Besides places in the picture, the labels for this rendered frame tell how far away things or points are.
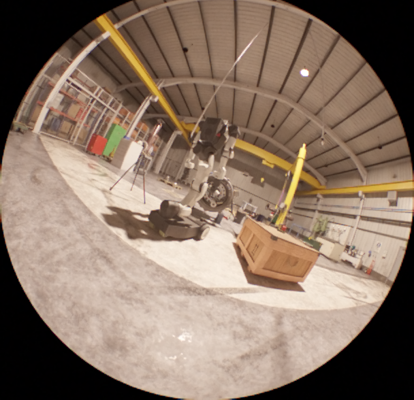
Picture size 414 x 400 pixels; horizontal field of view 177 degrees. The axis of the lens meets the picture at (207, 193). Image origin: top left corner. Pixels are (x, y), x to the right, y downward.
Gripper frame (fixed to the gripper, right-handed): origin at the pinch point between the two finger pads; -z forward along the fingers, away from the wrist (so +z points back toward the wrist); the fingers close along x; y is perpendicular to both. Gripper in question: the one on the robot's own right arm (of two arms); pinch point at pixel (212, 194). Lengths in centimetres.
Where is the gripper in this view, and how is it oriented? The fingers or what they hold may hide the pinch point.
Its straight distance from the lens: 149.5
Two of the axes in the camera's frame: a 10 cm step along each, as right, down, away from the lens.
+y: -8.1, -3.7, 4.6
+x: 5.0, -0.2, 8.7
